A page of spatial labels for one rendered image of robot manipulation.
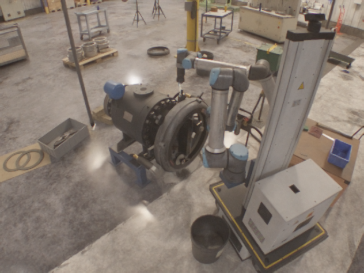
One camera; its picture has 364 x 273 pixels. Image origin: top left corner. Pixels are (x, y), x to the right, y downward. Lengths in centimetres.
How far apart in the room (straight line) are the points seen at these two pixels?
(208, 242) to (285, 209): 83
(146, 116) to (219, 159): 86
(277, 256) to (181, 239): 86
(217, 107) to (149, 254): 141
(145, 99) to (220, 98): 102
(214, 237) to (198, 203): 48
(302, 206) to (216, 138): 72
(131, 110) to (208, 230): 134
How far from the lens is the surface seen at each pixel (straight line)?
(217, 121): 156
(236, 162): 173
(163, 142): 197
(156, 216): 240
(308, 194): 170
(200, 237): 214
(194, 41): 565
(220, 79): 145
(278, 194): 161
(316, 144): 280
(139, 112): 227
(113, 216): 248
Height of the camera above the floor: 204
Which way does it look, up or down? 39 degrees down
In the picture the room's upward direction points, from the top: straight up
